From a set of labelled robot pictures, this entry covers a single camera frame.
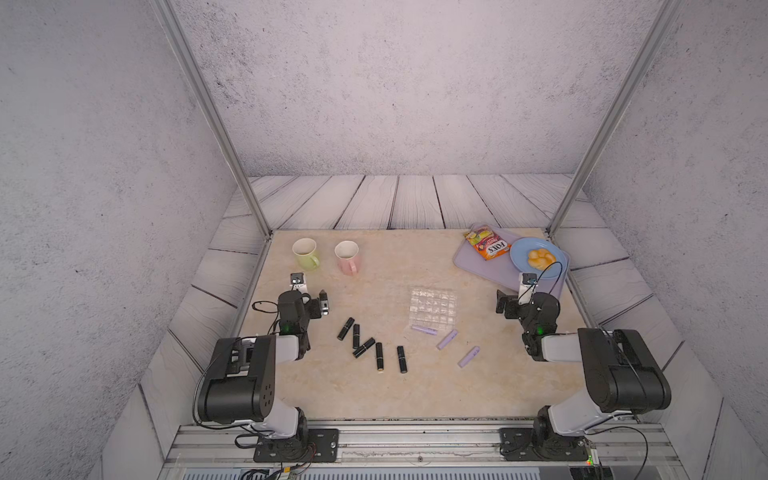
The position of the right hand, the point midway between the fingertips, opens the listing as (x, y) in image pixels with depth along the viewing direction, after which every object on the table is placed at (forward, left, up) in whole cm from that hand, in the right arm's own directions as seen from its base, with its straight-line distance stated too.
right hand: (517, 289), depth 94 cm
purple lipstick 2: (-13, +22, -7) cm, 27 cm away
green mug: (+15, +69, +2) cm, 71 cm away
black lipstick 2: (-13, +50, -6) cm, 52 cm away
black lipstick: (-8, +52, -6) cm, 53 cm away
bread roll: (+16, -14, -5) cm, 21 cm away
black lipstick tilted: (-17, +48, -6) cm, 52 cm away
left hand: (-1, +64, +1) cm, 64 cm away
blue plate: (+21, -8, -6) cm, 23 cm away
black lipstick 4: (-20, +36, -7) cm, 42 cm away
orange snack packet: (+24, +4, -5) cm, 25 cm away
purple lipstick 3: (-18, +16, -7) cm, 26 cm away
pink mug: (+12, +54, +3) cm, 55 cm away
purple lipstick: (-10, +29, -7) cm, 31 cm away
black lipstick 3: (-19, +42, -6) cm, 47 cm away
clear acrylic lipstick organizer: (-4, +26, -4) cm, 26 cm away
